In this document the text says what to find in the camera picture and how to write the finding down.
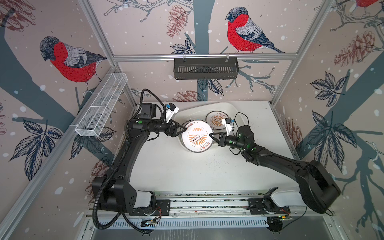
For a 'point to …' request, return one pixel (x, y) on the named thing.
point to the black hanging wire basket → (206, 68)
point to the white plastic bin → (198, 111)
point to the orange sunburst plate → (214, 119)
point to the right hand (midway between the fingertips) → (209, 137)
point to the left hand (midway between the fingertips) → (180, 126)
